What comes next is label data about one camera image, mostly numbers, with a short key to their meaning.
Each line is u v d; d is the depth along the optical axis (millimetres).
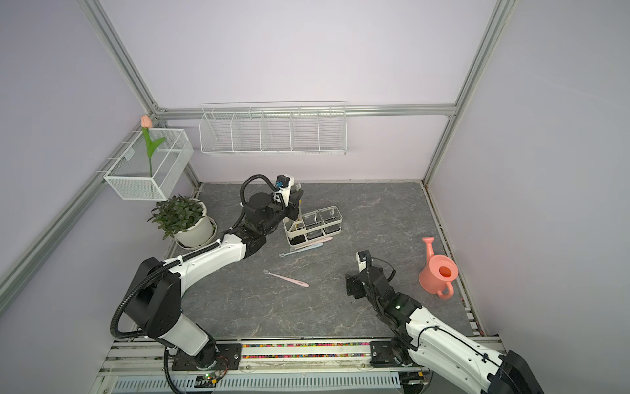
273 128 991
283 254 962
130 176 808
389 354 740
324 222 956
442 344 493
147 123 846
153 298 439
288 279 891
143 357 755
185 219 865
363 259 723
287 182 694
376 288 605
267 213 645
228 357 733
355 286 728
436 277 785
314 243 991
